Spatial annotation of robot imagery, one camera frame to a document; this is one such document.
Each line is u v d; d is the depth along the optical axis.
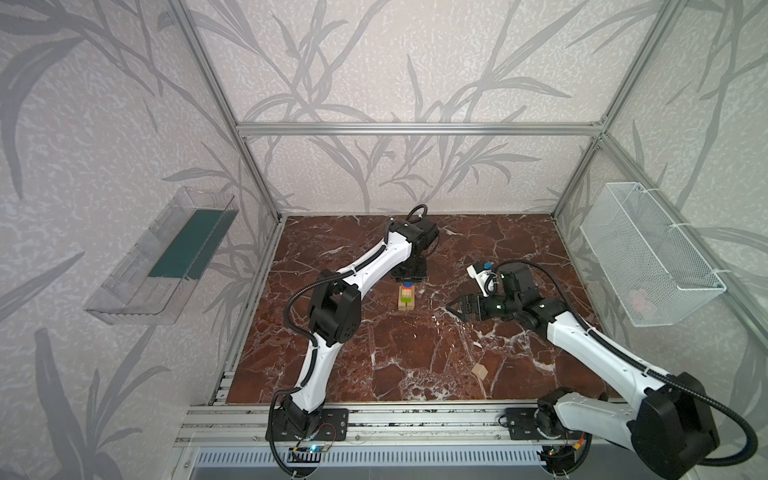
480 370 0.82
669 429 0.39
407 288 0.91
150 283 0.64
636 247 0.65
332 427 0.72
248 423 0.75
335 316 0.55
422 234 0.67
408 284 0.90
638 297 0.74
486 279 0.72
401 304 0.93
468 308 0.71
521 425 0.73
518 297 0.63
